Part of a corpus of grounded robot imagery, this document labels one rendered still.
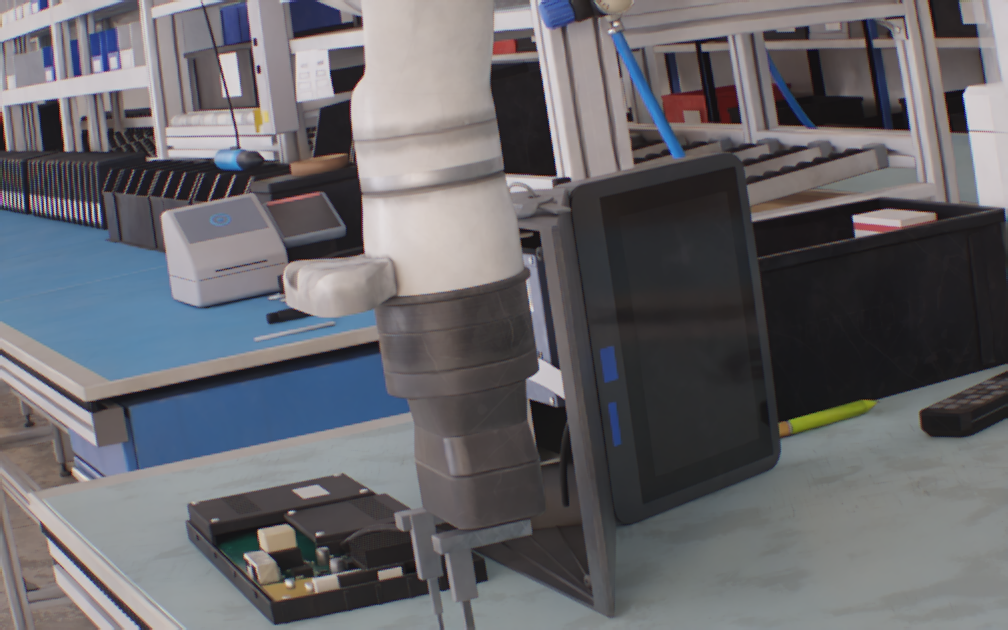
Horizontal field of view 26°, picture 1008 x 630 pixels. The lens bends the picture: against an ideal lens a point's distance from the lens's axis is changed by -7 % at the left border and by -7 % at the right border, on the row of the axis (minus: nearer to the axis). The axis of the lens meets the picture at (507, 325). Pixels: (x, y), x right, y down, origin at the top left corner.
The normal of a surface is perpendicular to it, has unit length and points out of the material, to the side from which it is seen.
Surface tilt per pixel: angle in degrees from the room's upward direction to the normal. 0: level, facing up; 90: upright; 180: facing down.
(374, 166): 90
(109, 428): 90
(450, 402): 96
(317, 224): 32
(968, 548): 0
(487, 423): 102
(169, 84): 90
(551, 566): 0
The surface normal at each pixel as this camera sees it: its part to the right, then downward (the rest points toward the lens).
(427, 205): -0.08, 0.04
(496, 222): 0.69, -0.11
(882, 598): -0.15, -0.98
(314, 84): -0.53, 0.17
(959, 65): -0.91, 0.19
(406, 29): 0.18, 0.37
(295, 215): 0.07, -0.79
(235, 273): 0.38, 0.08
